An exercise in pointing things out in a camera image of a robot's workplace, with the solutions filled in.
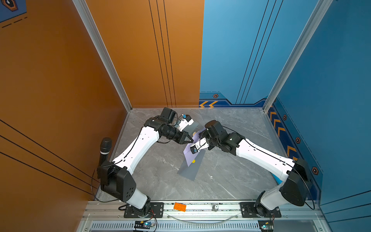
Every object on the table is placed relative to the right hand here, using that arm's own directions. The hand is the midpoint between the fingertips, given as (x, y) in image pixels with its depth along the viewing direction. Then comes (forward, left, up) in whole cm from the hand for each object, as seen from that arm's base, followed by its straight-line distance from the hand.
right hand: (201, 131), depth 81 cm
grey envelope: (-15, +6, -20) cm, 26 cm away
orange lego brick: (-34, +12, -20) cm, 41 cm away
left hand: (-6, +5, +2) cm, 8 cm away
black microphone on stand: (-17, +42, +12) cm, 47 cm away
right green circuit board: (-41, -31, -23) cm, 57 cm away
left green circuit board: (-41, +30, -22) cm, 55 cm away
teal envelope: (-7, +5, +11) cm, 14 cm away
